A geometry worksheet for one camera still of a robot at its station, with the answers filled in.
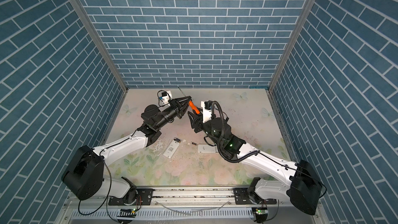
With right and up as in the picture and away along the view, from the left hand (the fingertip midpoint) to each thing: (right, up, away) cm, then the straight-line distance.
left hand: (192, 100), depth 70 cm
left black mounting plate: (-24, -47, +3) cm, 53 cm away
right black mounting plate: (+24, -47, +3) cm, 53 cm away
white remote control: (-13, -28, +18) cm, 36 cm away
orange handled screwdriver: (0, -2, +1) cm, 2 cm away
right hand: (-1, -4, -1) cm, 5 cm away
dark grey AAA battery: (-1, -26, +21) cm, 33 cm away
